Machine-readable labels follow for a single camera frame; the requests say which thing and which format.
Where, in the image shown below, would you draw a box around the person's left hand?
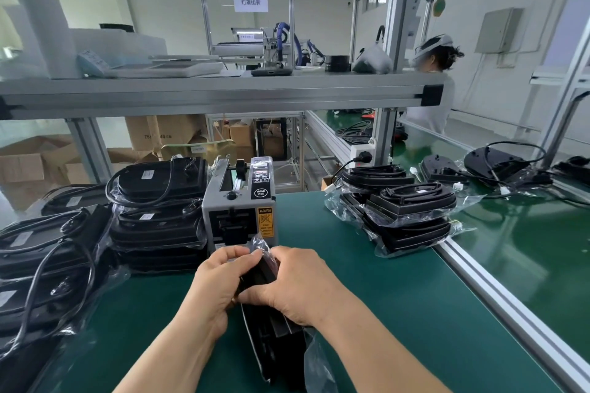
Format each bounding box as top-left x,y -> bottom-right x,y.
179,245 -> 264,338

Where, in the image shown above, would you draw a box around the person's right hand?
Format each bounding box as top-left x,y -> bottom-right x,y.
238,245 -> 356,329

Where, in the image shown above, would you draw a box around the group of bagged black lamps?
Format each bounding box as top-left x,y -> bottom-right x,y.
324,162 -> 466,259

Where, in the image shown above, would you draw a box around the unbagged black lamps with cables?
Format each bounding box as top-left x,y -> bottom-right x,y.
419,141 -> 590,196

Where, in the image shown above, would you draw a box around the person's left forearm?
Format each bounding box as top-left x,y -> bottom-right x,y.
112,309 -> 227,393

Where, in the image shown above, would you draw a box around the person's right forearm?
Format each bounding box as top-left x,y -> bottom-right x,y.
313,300 -> 453,393

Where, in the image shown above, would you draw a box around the grey tape dispenser machine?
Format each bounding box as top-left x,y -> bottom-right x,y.
201,156 -> 278,253

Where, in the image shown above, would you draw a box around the white power socket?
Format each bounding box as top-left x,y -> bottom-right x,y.
350,144 -> 376,165

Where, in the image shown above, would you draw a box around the grey metal shelf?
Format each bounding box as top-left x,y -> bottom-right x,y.
530,66 -> 590,88
0,72 -> 446,120

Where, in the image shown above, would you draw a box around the white flat scale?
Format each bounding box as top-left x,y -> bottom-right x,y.
111,56 -> 225,79

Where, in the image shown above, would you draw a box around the black cup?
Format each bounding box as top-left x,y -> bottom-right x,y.
324,55 -> 352,73

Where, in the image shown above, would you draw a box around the grey barcode scanner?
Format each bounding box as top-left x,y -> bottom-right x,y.
352,42 -> 393,74

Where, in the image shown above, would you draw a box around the white handset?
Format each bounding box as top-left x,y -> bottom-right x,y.
76,50 -> 112,78

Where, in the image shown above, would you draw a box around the white box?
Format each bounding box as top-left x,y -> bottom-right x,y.
69,29 -> 169,67

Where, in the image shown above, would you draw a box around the white hanging sign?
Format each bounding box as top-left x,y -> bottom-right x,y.
232,0 -> 269,14

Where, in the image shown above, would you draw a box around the bundle of black cables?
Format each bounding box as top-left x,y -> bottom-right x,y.
336,123 -> 374,145

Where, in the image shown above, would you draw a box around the aluminium table edge rail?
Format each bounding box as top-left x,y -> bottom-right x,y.
433,241 -> 590,393

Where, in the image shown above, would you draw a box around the aluminium workstation frame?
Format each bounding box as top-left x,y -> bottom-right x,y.
192,0 -> 300,71
348,0 -> 455,62

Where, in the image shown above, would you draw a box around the grey wall electrical box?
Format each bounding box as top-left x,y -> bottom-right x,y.
474,7 -> 524,55

